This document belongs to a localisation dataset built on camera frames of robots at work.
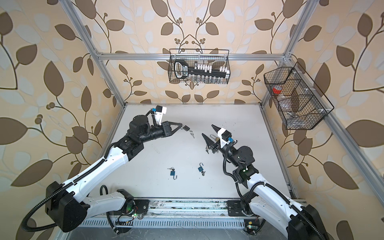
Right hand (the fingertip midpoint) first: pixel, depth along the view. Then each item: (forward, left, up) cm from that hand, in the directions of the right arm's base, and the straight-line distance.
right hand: (209, 130), depth 67 cm
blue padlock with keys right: (-6, +4, -31) cm, 32 cm away
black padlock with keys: (+3, +10, -2) cm, 11 cm away
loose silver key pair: (+7, -1, -31) cm, 32 cm away
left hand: (+3, +12, +2) cm, 12 cm away
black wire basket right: (+13, -47, +4) cm, 49 cm away
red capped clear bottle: (+29, -44, -3) cm, 53 cm away
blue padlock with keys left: (-7, +20, -32) cm, 38 cm away
